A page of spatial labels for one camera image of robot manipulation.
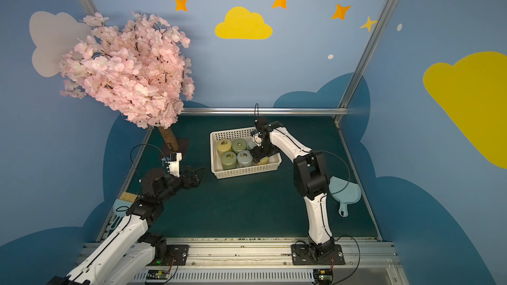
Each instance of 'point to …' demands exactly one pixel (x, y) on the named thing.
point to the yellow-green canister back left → (222, 146)
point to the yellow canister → (263, 161)
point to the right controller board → (323, 276)
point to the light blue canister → (251, 144)
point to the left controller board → (158, 276)
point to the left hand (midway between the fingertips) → (197, 165)
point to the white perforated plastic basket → (245, 133)
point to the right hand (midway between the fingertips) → (265, 154)
